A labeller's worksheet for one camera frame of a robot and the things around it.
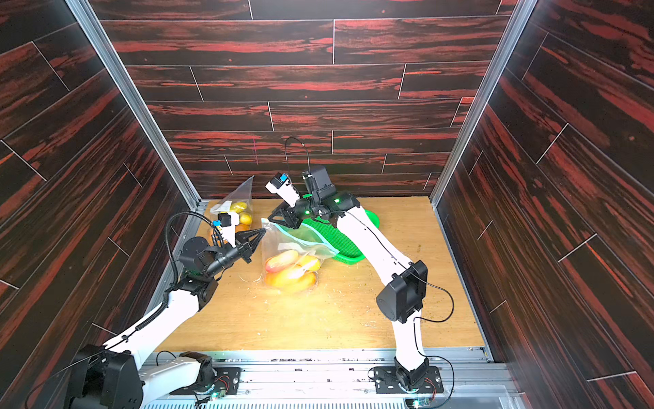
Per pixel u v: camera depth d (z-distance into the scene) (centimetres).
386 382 73
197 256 59
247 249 66
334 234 75
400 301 47
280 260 84
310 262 83
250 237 71
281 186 64
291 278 84
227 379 73
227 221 65
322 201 60
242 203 107
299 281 85
